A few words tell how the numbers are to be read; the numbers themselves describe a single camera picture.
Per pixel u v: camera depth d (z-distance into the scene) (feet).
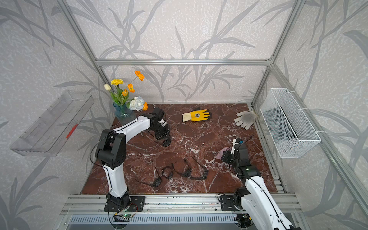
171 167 2.84
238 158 2.04
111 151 1.68
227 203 2.41
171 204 2.47
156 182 2.53
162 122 2.77
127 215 2.31
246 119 3.58
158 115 2.61
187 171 2.65
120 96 2.83
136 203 2.39
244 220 2.36
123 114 3.25
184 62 3.14
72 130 2.15
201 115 3.66
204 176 2.61
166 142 2.91
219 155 2.85
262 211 1.50
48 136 2.12
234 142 2.51
